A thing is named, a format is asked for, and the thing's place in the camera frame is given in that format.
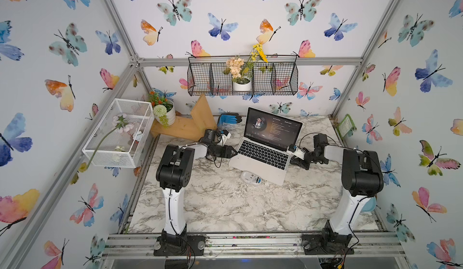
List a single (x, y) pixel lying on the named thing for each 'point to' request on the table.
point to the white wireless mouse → (251, 177)
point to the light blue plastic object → (370, 205)
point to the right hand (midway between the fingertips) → (295, 157)
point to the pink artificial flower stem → (121, 123)
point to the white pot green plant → (164, 109)
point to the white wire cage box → (125, 138)
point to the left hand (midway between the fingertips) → (235, 150)
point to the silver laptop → (262, 152)
